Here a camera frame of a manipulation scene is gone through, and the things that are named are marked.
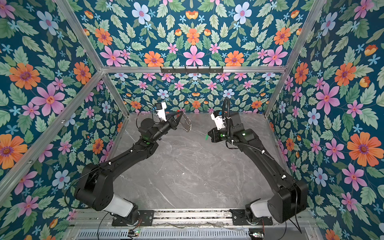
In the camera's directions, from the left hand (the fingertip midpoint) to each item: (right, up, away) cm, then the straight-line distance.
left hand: (183, 108), depth 71 cm
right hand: (+13, -11, +5) cm, 18 cm away
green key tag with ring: (+12, -17, +36) cm, 41 cm away
